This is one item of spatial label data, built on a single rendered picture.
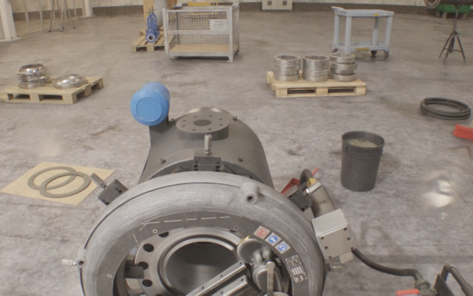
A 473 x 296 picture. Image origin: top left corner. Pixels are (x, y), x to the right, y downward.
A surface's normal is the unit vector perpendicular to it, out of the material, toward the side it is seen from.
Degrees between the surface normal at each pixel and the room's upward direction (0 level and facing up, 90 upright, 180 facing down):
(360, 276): 0
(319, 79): 90
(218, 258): 24
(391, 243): 0
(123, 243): 90
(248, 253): 90
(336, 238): 90
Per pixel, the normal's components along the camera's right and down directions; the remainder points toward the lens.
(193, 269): 0.38, -0.85
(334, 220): -0.40, -0.83
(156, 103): 0.05, 0.41
